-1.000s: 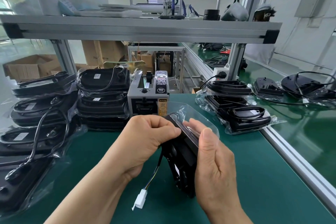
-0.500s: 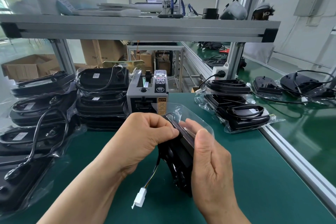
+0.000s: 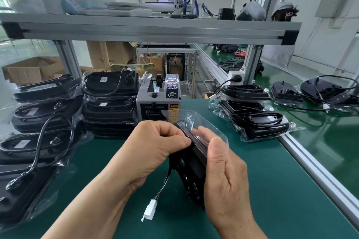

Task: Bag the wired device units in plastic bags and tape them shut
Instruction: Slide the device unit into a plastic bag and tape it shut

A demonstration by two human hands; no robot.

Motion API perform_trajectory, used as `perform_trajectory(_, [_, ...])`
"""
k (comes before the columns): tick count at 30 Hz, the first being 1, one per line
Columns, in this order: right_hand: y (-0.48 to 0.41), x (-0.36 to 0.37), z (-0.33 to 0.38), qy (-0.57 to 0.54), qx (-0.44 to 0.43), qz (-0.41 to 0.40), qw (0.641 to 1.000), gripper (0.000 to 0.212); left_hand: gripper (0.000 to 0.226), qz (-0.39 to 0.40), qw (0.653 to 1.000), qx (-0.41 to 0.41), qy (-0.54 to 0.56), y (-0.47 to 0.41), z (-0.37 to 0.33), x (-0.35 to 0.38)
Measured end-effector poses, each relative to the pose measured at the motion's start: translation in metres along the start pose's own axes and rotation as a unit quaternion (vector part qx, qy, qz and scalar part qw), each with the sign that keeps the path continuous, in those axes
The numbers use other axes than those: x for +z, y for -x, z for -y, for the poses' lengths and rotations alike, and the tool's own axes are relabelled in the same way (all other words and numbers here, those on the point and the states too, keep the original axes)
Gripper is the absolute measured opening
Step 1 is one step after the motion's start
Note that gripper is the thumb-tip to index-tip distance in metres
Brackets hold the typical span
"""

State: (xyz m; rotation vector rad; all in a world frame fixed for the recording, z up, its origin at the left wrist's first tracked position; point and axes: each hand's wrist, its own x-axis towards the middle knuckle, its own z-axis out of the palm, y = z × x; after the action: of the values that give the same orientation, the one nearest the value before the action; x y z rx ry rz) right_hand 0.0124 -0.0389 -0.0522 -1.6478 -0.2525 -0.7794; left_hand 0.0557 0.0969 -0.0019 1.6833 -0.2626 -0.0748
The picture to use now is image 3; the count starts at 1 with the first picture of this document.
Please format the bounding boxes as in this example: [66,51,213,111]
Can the grey barcode scanner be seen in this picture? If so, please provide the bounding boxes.
[237,0,267,21]

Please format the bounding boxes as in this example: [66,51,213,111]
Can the person's right hand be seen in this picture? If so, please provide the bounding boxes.
[196,125,254,232]

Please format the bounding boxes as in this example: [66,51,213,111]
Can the group of bagged black lamps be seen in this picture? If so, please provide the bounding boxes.
[210,83,304,143]

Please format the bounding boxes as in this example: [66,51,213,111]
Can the open cardboard box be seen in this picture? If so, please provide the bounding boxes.
[1,57,65,86]

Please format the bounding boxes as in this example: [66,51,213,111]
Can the grey tape dispenser machine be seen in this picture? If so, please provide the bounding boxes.
[136,74,182,122]

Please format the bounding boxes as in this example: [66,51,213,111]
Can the person's left hand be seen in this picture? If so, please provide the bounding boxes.
[104,120,192,192]

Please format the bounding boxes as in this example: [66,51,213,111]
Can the grey wall electrical box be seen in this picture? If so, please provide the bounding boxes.
[316,0,354,18]

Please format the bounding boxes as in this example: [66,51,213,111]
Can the bundle of black cables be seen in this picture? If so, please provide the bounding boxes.
[219,57,245,71]

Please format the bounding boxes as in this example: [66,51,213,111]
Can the white flat scale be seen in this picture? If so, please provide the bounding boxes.
[84,2,153,17]

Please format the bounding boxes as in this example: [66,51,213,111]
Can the white power socket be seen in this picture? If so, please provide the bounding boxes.
[227,71,243,83]

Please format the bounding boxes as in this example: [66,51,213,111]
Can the white handset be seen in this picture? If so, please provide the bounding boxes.
[62,0,84,14]

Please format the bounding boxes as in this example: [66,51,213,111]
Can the unbagged black lamps with cables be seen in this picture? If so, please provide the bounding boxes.
[269,75,359,111]

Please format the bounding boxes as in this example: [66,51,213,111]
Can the black cup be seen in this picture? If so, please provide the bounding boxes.
[218,8,236,21]

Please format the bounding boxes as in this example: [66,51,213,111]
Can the aluminium table edge rail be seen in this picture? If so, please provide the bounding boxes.
[277,134,359,214]

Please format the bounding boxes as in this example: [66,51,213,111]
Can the grey metal shelf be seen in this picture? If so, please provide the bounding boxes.
[0,13,303,46]

